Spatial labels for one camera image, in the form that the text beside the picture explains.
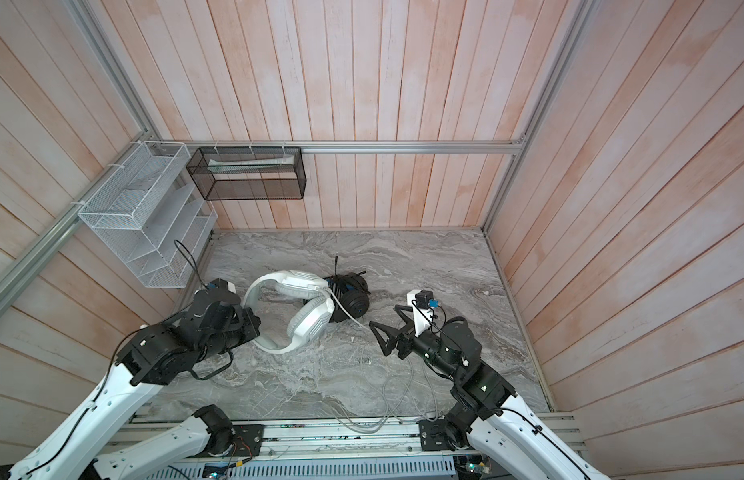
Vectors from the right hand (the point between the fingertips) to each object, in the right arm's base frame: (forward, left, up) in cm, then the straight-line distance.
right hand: (386, 317), depth 68 cm
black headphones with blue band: (+18, +10, -17) cm, 26 cm away
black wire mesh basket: (+56, +48, 0) cm, 74 cm away
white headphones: (-5, +16, +9) cm, 19 cm away
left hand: (-3, +29, -2) cm, 29 cm away
